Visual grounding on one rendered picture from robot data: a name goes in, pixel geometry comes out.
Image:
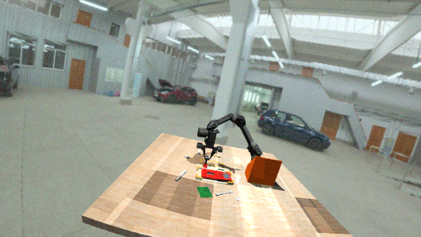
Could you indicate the green flat rectangular patch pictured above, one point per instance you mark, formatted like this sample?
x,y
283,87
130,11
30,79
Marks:
x,y
204,192

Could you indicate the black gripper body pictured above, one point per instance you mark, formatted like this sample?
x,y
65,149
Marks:
x,y
210,144

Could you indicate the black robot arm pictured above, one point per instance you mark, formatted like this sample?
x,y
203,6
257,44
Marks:
x,y
210,131

